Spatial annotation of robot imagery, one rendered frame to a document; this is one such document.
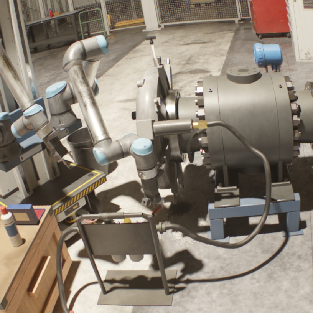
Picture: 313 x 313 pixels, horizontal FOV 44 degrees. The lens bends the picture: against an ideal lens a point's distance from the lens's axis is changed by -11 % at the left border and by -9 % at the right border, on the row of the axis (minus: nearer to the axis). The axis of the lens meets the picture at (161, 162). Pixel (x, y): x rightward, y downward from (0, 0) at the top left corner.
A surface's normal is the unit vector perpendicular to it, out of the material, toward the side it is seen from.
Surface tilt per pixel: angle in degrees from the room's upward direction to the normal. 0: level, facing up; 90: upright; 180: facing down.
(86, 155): 93
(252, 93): 35
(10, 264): 0
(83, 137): 87
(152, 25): 90
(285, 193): 0
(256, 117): 65
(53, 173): 90
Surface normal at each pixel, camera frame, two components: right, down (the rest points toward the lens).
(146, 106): -0.22, -0.22
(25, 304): 0.98, -0.07
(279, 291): -0.15, -0.88
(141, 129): -0.18, 0.11
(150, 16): -0.23, 0.49
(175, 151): -0.07, 0.72
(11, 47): 0.76, 0.19
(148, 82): -0.21, -0.61
